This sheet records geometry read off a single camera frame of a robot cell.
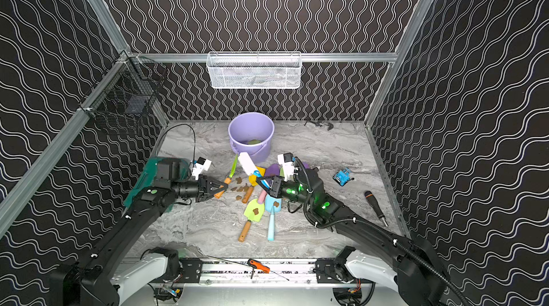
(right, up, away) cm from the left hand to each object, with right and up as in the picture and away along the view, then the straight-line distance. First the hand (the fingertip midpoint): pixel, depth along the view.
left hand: (229, 189), depth 72 cm
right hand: (+9, +4, -1) cm, 10 cm away
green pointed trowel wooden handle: (-2, +3, +3) cm, 5 cm away
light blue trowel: (+14, -10, +18) cm, 25 cm away
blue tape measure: (+45, +1, +23) cm, 51 cm away
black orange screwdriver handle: (+56, -7, +18) cm, 59 cm away
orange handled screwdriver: (+9, -27, +4) cm, 29 cm away
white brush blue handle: (+6, +7, +3) cm, 10 cm away
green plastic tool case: (-42, +1, +23) cm, 48 cm away
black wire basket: (-51, +41, +26) cm, 71 cm away
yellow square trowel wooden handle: (+5, -1, +26) cm, 26 cm away
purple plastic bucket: (+3, +21, +38) cm, 44 cm away
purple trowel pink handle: (+14, +3, +28) cm, 31 cm away
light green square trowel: (+6, -13, +17) cm, 22 cm away
